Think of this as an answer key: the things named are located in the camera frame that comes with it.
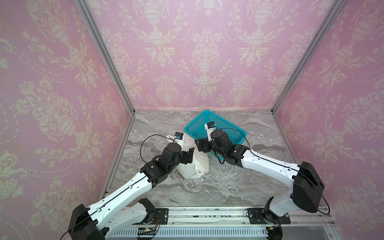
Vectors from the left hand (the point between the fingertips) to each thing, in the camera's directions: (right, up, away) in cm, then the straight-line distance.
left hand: (188, 148), depth 76 cm
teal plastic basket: (+4, +9, +30) cm, 31 cm away
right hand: (+7, +4, +4) cm, 9 cm away
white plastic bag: (+6, -11, +5) cm, 13 cm away
